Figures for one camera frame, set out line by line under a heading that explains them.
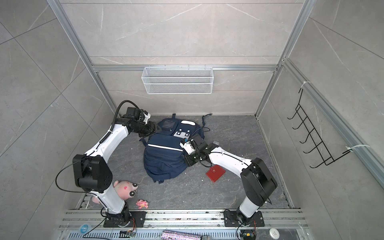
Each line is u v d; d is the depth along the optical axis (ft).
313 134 2.25
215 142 3.39
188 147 2.54
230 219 2.40
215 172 2.90
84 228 2.33
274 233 2.26
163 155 2.73
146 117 2.66
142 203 2.51
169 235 2.20
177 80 3.29
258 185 1.52
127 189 2.52
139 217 2.40
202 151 2.15
